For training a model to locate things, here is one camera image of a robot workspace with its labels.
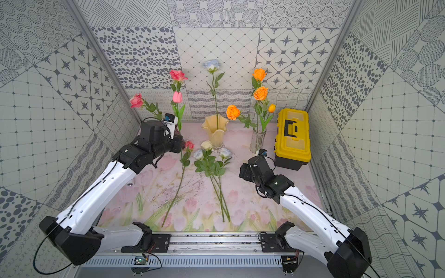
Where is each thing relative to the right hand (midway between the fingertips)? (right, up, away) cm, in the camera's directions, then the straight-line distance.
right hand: (248, 171), depth 80 cm
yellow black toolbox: (+24, +10, +7) cm, 27 cm away
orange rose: (-7, +27, -3) cm, 28 cm away
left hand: (-30, +18, -7) cm, 36 cm away
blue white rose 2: (-11, +6, +20) cm, 24 cm away
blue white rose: (-24, +1, +18) cm, 30 cm away
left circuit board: (-47, -36, -8) cm, 60 cm away
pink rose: (-35, +2, +20) cm, 40 cm away
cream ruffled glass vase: (-17, +23, +18) cm, 34 cm away
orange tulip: (+12, +30, +4) cm, 33 cm away
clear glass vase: (+7, +14, +18) cm, 24 cm away
